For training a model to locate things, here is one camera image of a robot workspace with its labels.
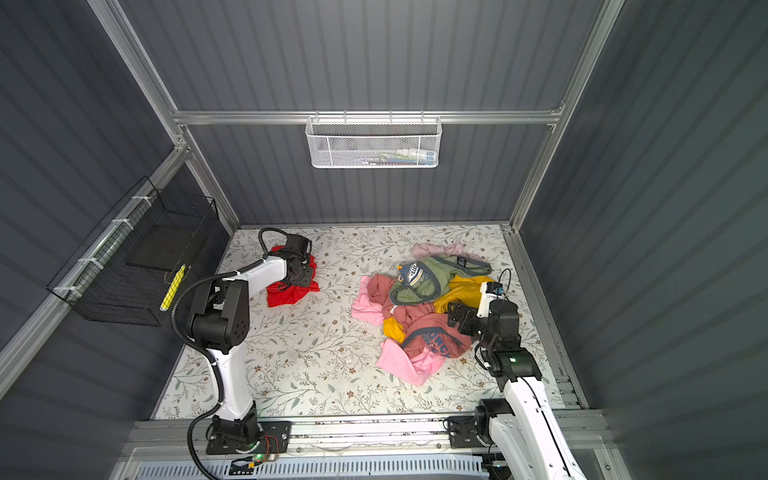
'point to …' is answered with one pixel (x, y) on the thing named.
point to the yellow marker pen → (172, 289)
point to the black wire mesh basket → (128, 266)
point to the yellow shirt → (462, 290)
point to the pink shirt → (417, 369)
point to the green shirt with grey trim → (437, 271)
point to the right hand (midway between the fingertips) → (469, 309)
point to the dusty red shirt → (422, 326)
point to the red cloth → (293, 293)
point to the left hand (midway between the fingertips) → (296, 276)
